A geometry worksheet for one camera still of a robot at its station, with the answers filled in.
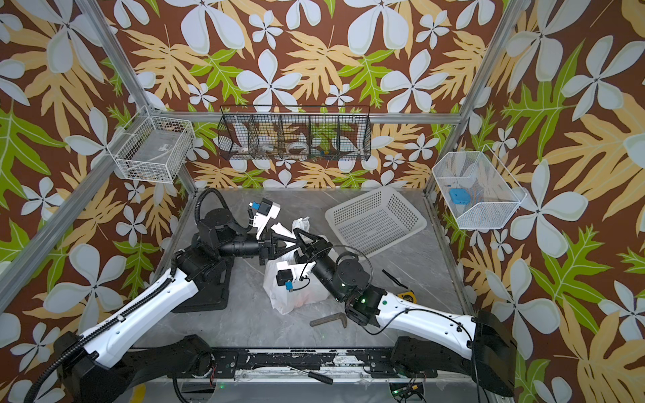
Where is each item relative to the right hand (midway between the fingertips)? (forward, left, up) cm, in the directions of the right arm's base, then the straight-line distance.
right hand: (299, 228), depth 63 cm
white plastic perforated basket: (+28, -28, -35) cm, 53 cm away
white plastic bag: (+1, 0, 0) cm, 1 cm away
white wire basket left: (+35, +55, 0) cm, 65 cm away
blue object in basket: (+19, -52, -9) cm, 56 cm away
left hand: (-4, 0, -1) cm, 4 cm away
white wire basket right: (+22, -58, -9) cm, 63 cm away
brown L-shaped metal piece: (-12, -13, -34) cm, 38 cm away
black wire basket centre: (+49, +5, -3) cm, 49 cm away
